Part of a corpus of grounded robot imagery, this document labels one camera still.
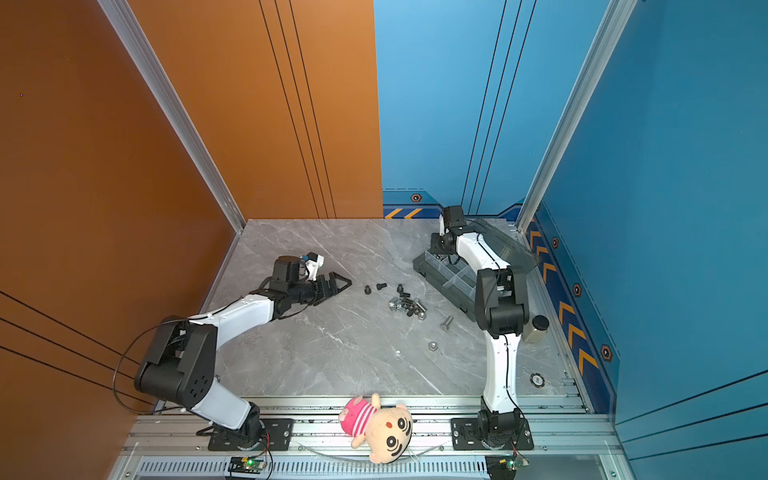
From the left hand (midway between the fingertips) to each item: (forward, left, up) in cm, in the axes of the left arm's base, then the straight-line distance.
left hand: (344, 284), depth 89 cm
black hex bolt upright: (+5, -17, -9) cm, 20 cm away
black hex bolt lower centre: (-3, -21, -11) cm, 23 cm away
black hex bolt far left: (+4, -6, -10) cm, 12 cm away
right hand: (+19, -30, -3) cm, 36 cm away
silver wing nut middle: (-1, -15, -10) cm, 18 cm away
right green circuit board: (-43, -42, -12) cm, 61 cm away
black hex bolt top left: (+6, -10, -10) cm, 16 cm away
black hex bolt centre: (+3, -19, -10) cm, 21 cm away
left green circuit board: (-43, +21, -13) cm, 50 cm away
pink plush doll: (-38, -14, -3) cm, 40 cm away
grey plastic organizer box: (+7, -35, -7) cm, 37 cm away
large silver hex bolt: (-4, -24, -10) cm, 26 cm away
